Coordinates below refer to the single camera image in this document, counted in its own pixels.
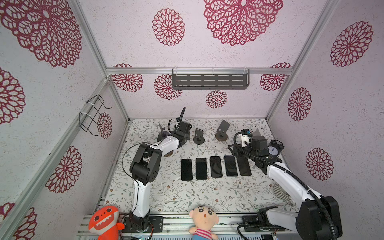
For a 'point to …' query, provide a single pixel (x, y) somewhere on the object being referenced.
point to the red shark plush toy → (103, 222)
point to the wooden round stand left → (168, 154)
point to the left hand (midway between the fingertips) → (180, 134)
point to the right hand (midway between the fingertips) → (232, 144)
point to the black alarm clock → (275, 147)
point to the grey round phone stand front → (162, 134)
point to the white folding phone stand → (256, 133)
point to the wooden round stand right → (221, 135)
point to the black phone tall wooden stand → (201, 166)
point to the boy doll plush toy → (204, 219)
